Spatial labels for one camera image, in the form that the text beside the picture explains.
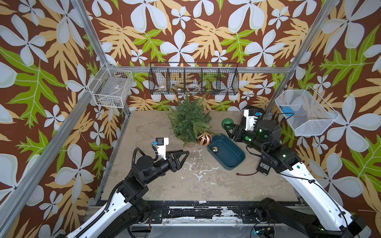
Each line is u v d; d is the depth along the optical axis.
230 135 0.59
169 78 0.97
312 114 0.78
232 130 0.59
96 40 0.80
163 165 0.57
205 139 0.72
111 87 0.86
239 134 0.57
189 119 0.75
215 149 0.93
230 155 0.96
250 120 0.58
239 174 0.88
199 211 0.77
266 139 0.47
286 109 0.86
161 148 0.58
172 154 0.61
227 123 0.65
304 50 0.83
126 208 0.48
